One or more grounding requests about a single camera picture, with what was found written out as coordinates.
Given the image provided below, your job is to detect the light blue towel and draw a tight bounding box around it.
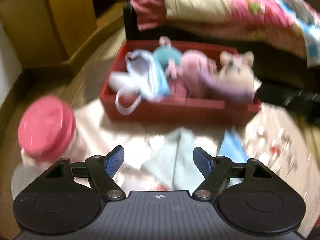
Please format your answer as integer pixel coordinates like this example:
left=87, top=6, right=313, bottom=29
left=142, top=127, right=218, bottom=193

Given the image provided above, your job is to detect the white blue face mask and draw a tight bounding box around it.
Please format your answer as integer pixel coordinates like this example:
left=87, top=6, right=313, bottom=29
left=108, top=49, right=171, bottom=115

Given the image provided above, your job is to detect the pink lid plastic jar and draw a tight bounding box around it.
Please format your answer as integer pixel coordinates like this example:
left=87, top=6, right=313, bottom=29
left=18, top=95, right=87, bottom=168

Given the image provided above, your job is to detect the clear plastic lid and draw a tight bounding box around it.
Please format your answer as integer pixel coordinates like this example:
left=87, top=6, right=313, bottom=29
left=11, top=163, right=49, bottom=199

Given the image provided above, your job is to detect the pink floral quilt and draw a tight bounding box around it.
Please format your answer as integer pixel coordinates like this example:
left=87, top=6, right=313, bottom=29
left=164, top=0, right=319, bottom=68

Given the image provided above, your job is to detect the pink pig plush toy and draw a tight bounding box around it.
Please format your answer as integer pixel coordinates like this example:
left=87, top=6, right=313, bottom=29
left=153, top=36, right=217, bottom=98

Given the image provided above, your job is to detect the wooden tv cabinet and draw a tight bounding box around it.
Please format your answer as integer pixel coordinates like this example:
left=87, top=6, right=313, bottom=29
left=1, top=0, right=128, bottom=76

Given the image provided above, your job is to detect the red bed blanket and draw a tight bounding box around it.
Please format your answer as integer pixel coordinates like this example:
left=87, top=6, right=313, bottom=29
left=130, top=0, right=308, bottom=61

